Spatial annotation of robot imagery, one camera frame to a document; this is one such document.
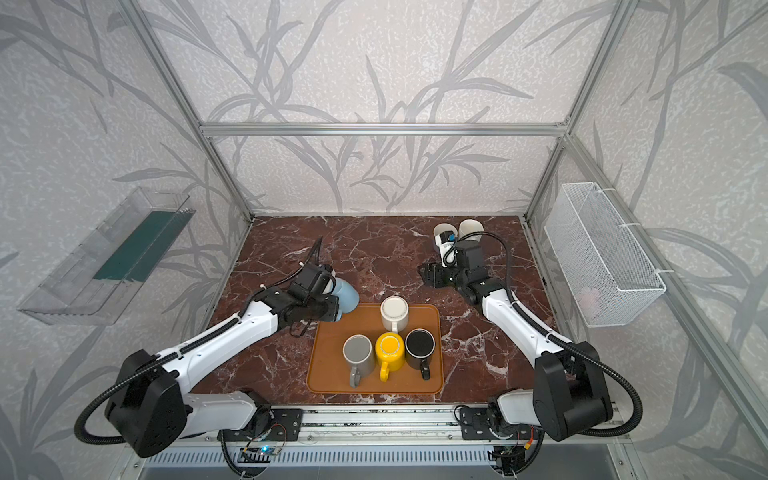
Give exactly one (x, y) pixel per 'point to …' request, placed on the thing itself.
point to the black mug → (419, 347)
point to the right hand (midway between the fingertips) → (429, 258)
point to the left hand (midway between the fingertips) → (340, 299)
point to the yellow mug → (390, 354)
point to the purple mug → (441, 228)
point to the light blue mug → (348, 298)
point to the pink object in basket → (588, 298)
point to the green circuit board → (263, 450)
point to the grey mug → (358, 352)
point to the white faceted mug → (469, 226)
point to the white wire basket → (605, 271)
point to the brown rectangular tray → (326, 369)
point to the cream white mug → (394, 311)
